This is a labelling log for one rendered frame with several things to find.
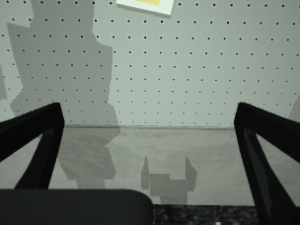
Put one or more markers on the white gel cassette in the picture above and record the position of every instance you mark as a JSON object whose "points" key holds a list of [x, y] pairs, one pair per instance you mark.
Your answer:
{"points": [[160, 6]]}

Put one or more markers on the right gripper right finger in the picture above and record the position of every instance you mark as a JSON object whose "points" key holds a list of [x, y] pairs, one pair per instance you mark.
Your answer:
{"points": [[273, 204]]}

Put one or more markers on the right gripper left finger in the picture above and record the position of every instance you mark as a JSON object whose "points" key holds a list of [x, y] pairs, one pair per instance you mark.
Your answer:
{"points": [[17, 132]]}

